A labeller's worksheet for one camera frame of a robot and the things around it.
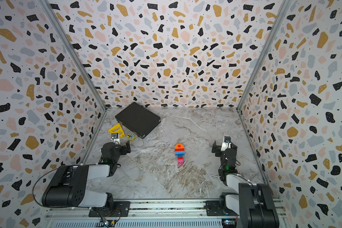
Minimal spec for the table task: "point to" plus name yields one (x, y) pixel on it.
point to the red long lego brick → (179, 150)
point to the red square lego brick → (180, 158)
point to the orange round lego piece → (179, 146)
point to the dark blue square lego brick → (180, 156)
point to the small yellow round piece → (130, 137)
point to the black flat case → (138, 119)
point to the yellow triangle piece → (120, 131)
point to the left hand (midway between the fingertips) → (122, 141)
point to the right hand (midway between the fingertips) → (224, 141)
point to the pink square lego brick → (180, 161)
